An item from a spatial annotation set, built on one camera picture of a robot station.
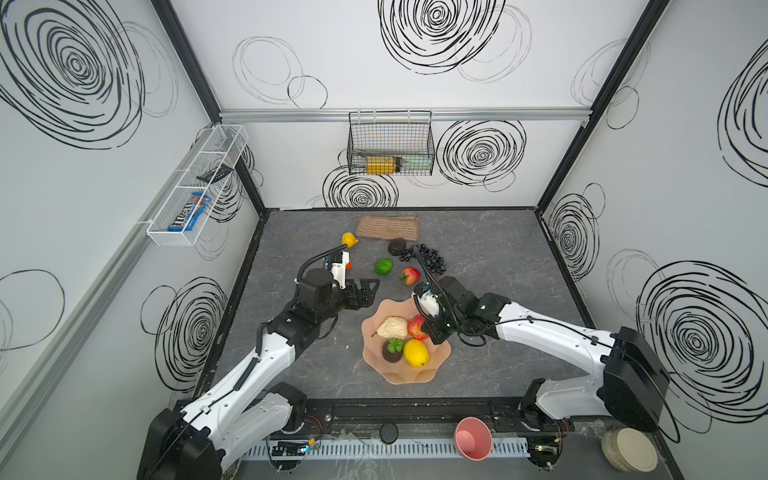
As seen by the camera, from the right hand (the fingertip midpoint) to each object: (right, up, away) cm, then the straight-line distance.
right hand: (420, 327), depth 80 cm
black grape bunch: (+6, +17, +22) cm, 28 cm away
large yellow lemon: (-1, -7, -1) cm, 7 cm away
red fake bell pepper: (-1, 0, +1) cm, 2 cm away
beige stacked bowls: (+44, -22, -15) cm, 52 cm away
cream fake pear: (-7, -1, +2) cm, 8 cm away
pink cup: (+12, -24, -10) cm, 28 cm away
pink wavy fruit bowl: (-6, -12, -1) cm, 13 cm away
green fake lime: (-10, +14, +19) cm, 26 cm away
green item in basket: (-1, +46, +7) cm, 47 cm away
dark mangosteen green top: (-8, -6, -1) cm, 10 cm away
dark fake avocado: (-6, +21, +23) cm, 32 cm away
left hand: (-14, +13, -2) cm, 19 cm away
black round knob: (-9, -17, -17) cm, 26 cm away
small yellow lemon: (-23, +24, +27) cm, 43 cm away
